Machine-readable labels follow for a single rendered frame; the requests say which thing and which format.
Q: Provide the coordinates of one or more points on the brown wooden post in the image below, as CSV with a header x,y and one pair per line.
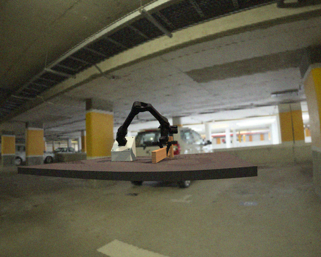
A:
x,y
171,148

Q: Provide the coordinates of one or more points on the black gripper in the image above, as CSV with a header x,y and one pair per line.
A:
x,y
168,143

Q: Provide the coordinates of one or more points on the long wooden board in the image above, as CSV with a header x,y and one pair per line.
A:
x,y
159,154

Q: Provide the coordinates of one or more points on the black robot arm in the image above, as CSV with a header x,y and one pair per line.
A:
x,y
136,108

